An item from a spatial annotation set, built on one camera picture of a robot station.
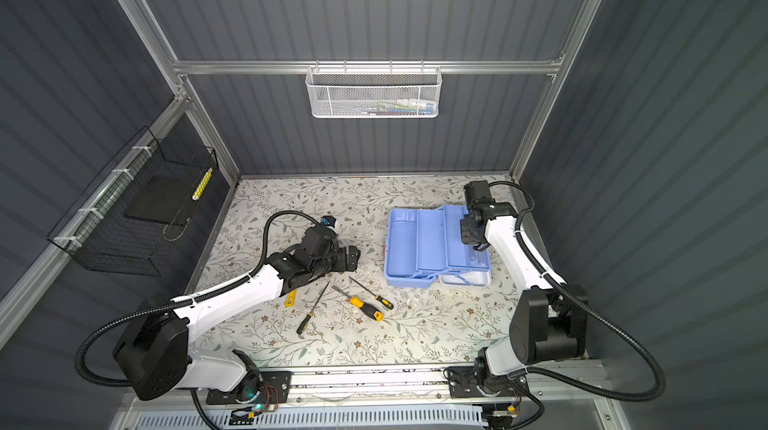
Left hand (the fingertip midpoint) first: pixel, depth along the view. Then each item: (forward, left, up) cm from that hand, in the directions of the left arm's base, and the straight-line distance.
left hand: (348, 252), depth 86 cm
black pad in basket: (+9, +47, +16) cm, 50 cm away
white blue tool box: (+4, -24, -4) cm, 24 cm away
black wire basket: (+1, +51, +17) cm, 54 cm away
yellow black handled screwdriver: (-13, -5, -10) cm, 17 cm away
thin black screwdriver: (-15, +13, -12) cm, 23 cm away
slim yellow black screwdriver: (-11, -10, -11) cm, 18 cm away
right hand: (+1, -40, +3) cm, 40 cm away
